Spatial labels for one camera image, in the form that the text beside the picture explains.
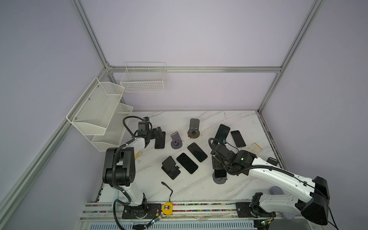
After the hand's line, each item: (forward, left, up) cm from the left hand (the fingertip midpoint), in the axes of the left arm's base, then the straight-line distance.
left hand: (154, 132), depth 98 cm
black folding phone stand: (-25, -13, -1) cm, 28 cm away
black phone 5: (-12, -30, -6) cm, 33 cm away
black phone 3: (-4, -4, -6) cm, 8 cm away
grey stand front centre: (-32, -41, -3) cm, 52 cm away
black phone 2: (-19, -23, -7) cm, 31 cm away
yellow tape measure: (-45, -13, -5) cm, 47 cm away
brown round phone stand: (+2, -28, -2) cm, 28 cm away
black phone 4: (-5, -46, +6) cm, 47 cm away
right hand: (-25, -39, +6) cm, 46 cm away
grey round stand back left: (-7, -16, -2) cm, 17 cm away
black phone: (-1, -60, -6) cm, 60 cm away
